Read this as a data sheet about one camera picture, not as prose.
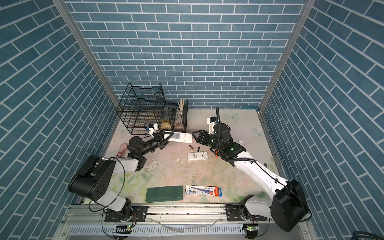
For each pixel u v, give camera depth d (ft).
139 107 4.08
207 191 2.64
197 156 3.07
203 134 2.24
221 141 1.93
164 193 2.60
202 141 2.21
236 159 1.77
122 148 3.16
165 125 3.57
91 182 1.49
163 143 2.49
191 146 3.25
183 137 2.59
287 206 1.31
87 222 2.47
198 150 3.18
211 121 2.35
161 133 2.55
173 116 3.43
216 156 3.07
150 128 2.62
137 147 2.19
